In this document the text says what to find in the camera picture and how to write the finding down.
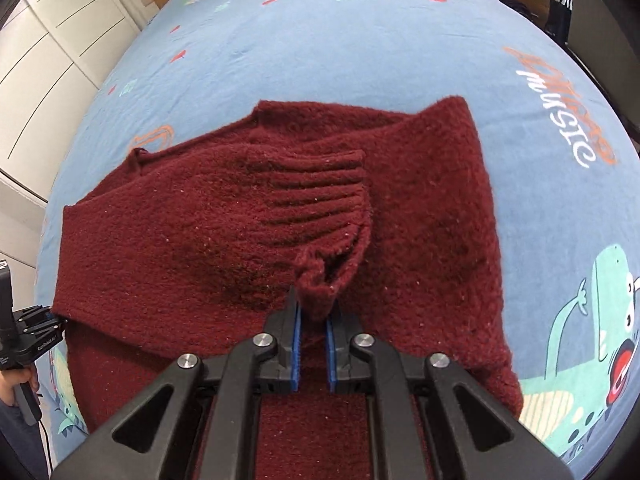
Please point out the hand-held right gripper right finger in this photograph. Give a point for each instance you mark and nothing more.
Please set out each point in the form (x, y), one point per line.
(330, 355)

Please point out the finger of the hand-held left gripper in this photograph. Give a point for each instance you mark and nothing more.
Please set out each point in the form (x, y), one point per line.
(57, 321)

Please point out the dark red knit sweater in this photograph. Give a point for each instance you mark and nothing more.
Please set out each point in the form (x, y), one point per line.
(175, 260)

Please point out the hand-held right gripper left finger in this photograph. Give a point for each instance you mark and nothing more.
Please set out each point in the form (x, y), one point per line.
(296, 355)

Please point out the blue printed bed sheet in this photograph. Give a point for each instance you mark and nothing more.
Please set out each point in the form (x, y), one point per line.
(350, 50)

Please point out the black bag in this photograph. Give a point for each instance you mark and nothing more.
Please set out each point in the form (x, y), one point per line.
(545, 15)

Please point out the person's dark blue clothing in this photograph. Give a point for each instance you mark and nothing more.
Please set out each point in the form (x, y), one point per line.
(17, 445)

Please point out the grey chair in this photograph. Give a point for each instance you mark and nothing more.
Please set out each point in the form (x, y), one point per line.
(605, 35)

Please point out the person's left hand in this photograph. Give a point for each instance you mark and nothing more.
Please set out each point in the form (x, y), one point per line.
(9, 390)

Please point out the white wardrobe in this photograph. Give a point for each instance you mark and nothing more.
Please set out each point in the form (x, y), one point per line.
(50, 60)

